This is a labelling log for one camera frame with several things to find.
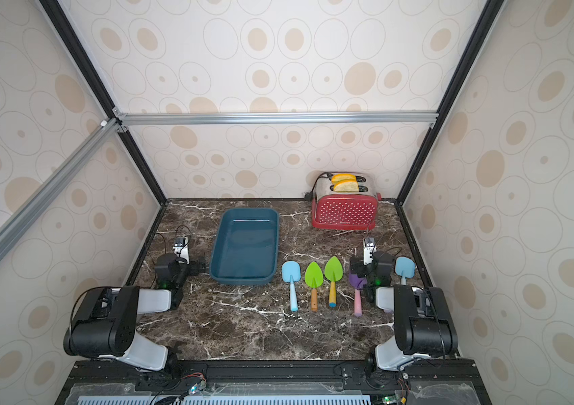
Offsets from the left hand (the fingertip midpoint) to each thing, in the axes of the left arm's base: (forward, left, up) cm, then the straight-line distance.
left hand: (194, 248), depth 93 cm
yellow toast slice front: (+22, -57, +11) cm, 62 cm away
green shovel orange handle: (-8, -45, -8) cm, 46 cm away
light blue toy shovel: (-6, -36, -7) cm, 37 cm away
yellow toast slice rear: (+25, -57, +12) cm, 63 cm away
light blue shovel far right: (-3, -80, -7) cm, 81 cm away
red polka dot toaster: (+17, -56, +9) cm, 59 cm away
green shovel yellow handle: (-5, -52, -7) cm, 53 cm away
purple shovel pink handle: (-17, -56, +8) cm, 59 cm away
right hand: (0, -65, -2) cm, 65 cm away
